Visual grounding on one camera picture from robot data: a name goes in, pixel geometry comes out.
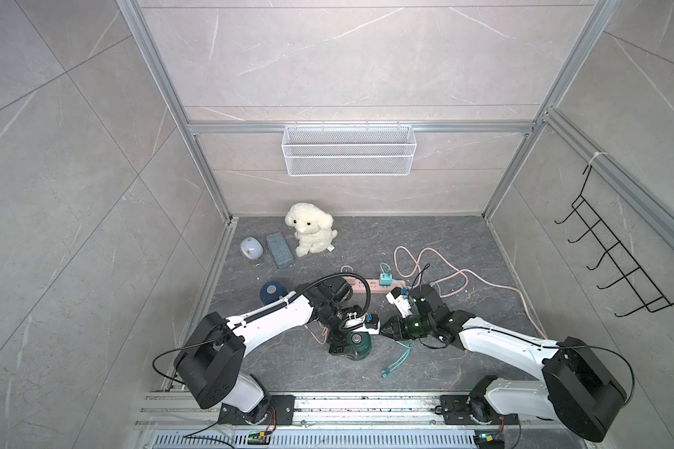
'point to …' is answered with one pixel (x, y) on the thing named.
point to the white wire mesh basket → (349, 151)
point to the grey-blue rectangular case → (281, 253)
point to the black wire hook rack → (652, 296)
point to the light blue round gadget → (252, 248)
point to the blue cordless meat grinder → (271, 291)
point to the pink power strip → (374, 286)
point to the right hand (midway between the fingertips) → (381, 332)
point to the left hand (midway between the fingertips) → (361, 334)
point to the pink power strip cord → (493, 282)
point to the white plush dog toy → (314, 229)
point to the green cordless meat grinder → (358, 345)
